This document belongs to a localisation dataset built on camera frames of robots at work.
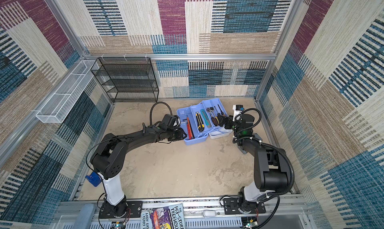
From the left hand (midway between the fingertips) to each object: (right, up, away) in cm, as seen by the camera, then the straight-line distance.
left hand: (186, 134), depth 93 cm
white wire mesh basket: (-59, +14, -23) cm, 65 cm away
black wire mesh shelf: (-44, +37, +19) cm, 61 cm away
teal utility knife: (+13, +8, +4) cm, 15 cm away
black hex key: (+4, 0, +7) cm, 8 cm away
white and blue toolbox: (+17, +1, +2) cm, 17 cm away
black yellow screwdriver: (+20, +12, +4) cm, 24 cm away
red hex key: (+1, +2, +9) cm, 10 cm away
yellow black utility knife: (+8, +6, +4) cm, 11 cm away
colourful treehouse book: (-7, -35, -23) cm, 42 cm away
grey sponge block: (+34, -10, -3) cm, 36 cm away
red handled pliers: (+16, +9, +1) cm, 19 cm away
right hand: (+22, +10, -2) cm, 24 cm away
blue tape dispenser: (-47, -21, -13) cm, 54 cm away
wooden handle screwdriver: (+22, +13, +4) cm, 26 cm away
